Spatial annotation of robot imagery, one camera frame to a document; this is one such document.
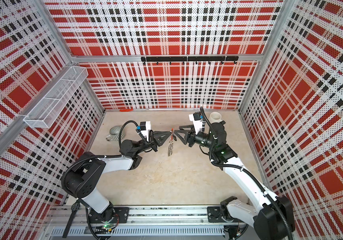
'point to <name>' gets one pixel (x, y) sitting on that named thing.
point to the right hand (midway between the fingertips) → (178, 131)
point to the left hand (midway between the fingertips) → (171, 135)
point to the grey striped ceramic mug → (114, 133)
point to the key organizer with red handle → (171, 143)
